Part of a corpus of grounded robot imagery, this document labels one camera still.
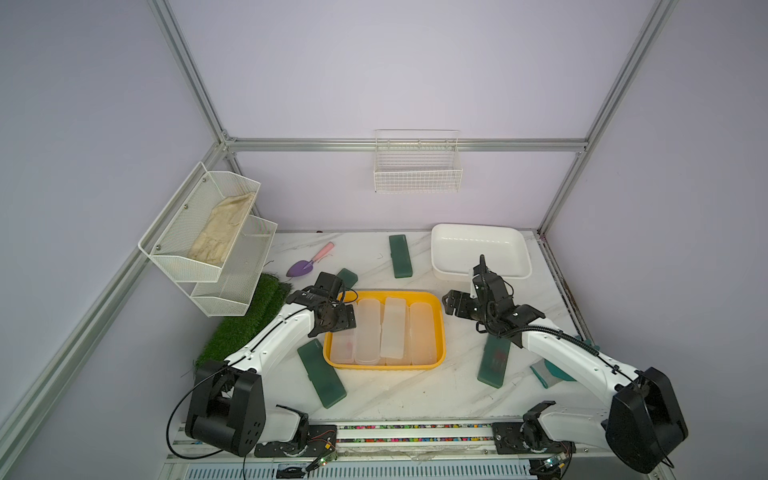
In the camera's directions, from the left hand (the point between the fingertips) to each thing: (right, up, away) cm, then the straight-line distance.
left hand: (337, 327), depth 86 cm
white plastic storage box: (+41, +24, +28) cm, 55 cm away
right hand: (+35, +7, 0) cm, 36 cm away
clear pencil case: (+9, -2, +3) cm, 9 cm away
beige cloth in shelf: (-31, +29, -5) cm, 43 cm away
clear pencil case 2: (+16, -5, 0) cm, 17 cm away
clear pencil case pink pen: (+2, -6, 0) cm, 6 cm away
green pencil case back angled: (0, +13, +21) cm, 24 cm away
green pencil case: (-4, -12, -4) cm, 14 cm away
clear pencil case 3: (+18, -9, -2) cm, 20 cm away
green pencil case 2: (+45, -9, -2) cm, 46 cm away
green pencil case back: (+19, +21, +25) cm, 38 cm away
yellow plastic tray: (+3, +7, +12) cm, 15 cm away
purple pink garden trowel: (-17, +17, +22) cm, 33 cm away
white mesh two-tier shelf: (-37, +10, +4) cm, 39 cm away
